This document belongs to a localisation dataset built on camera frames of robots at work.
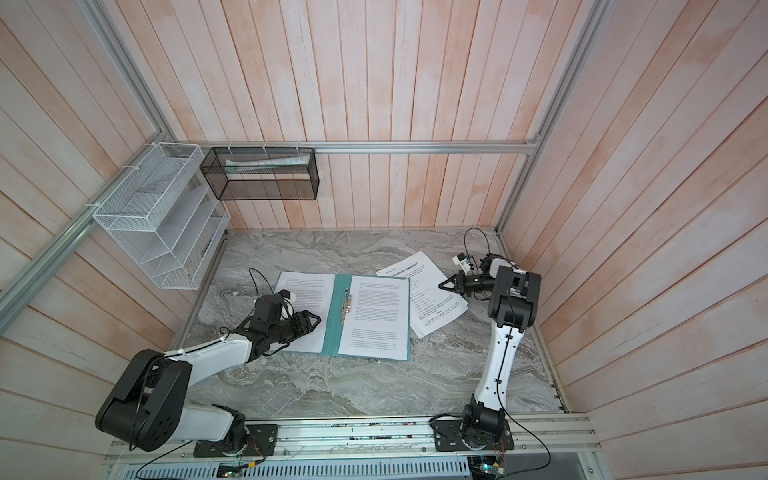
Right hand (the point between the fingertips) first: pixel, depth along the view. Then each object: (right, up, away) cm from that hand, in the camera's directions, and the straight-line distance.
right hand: (442, 285), depth 104 cm
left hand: (-42, -11, -14) cm, 46 cm away
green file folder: (-37, -10, -9) cm, 39 cm away
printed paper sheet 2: (-5, -7, -6) cm, 10 cm away
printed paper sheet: (-46, -2, -3) cm, 46 cm away
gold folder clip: (-33, -6, -8) cm, 35 cm away
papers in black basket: (-57, +39, -14) cm, 71 cm away
